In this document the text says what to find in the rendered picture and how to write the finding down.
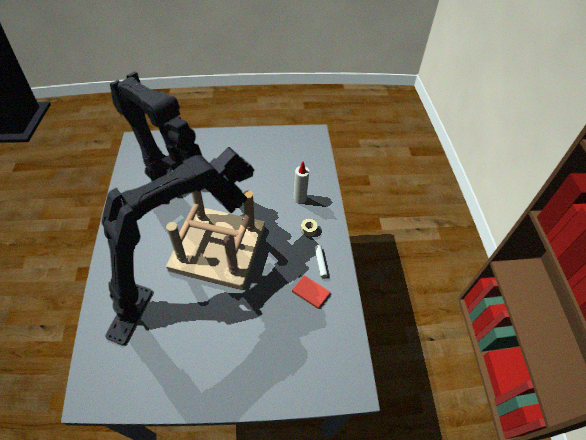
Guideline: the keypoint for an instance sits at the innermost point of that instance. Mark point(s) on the beige roll of masking tape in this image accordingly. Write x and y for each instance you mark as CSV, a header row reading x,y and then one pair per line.
x,y
309,223

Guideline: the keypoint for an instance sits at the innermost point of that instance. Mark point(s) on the brown wooden stool legs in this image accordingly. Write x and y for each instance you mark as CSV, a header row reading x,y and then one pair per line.
x,y
231,244

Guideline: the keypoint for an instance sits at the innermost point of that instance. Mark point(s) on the tan wooden stool seat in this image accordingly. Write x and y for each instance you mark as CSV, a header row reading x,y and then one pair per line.
x,y
205,251

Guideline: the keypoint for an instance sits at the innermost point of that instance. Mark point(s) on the red flat block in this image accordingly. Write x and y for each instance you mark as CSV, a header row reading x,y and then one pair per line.
x,y
311,292

